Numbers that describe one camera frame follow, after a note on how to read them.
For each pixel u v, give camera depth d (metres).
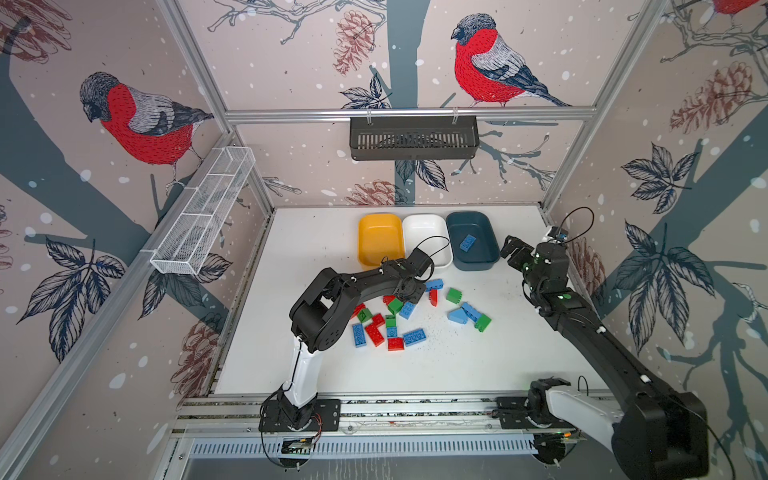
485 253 1.03
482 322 0.88
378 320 0.89
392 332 0.87
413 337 0.87
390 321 0.88
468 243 1.07
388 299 0.90
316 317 0.52
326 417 0.73
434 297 0.93
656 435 0.38
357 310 0.90
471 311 0.90
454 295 0.95
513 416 0.73
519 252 0.73
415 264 0.78
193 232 0.73
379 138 1.07
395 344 0.84
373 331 0.86
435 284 0.96
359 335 0.88
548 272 0.60
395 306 0.92
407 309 0.91
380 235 1.10
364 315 0.90
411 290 0.84
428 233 1.10
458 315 0.91
